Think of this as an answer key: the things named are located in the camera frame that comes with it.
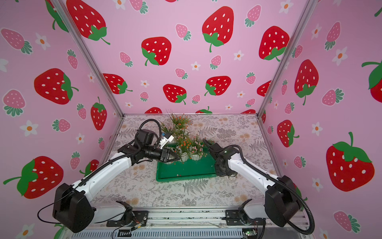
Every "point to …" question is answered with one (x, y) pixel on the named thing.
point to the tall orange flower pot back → (179, 124)
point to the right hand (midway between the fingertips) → (222, 173)
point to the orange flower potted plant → (183, 148)
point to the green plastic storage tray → (204, 168)
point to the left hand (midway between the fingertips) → (179, 158)
